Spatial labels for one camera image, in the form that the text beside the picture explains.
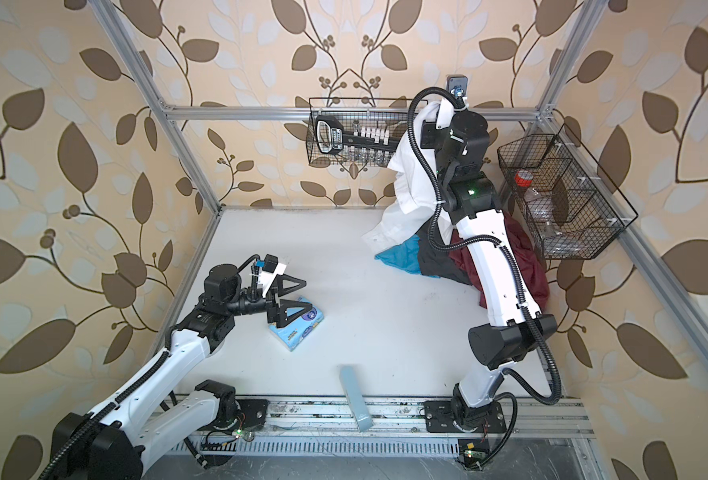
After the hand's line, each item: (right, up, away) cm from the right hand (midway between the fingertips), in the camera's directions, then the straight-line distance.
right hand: (448, 106), depth 62 cm
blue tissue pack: (-37, -54, +21) cm, 69 cm away
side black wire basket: (+35, -21, +11) cm, 42 cm away
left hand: (-31, -41, +10) cm, 53 cm away
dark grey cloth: (+6, -35, +35) cm, 50 cm away
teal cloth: (-3, -34, +43) cm, 55 cm away
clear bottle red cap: (+26, -20, +11) cm, 35 cm away
